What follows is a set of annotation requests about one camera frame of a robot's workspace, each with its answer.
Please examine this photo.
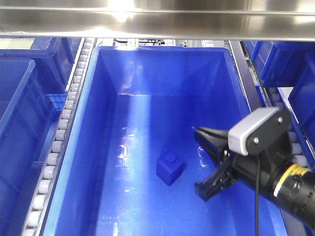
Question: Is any blue plastic box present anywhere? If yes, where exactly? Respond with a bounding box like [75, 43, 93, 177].
[156, 150, 187, 187]

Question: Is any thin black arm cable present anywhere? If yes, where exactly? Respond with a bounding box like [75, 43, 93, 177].
[254, 154, 261, 236]

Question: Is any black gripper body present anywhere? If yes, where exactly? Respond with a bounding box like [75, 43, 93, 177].
[222, 147, 292, 191]

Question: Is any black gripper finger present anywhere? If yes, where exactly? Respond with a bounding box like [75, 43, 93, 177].
[194, 162, 234, 202]
[194, 126, 233, 164]

